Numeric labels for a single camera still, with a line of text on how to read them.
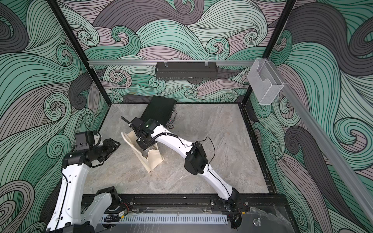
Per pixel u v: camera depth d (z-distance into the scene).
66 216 0.38
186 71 0.98
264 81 0.79
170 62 0.93
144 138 0.61
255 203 0.75
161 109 1.10
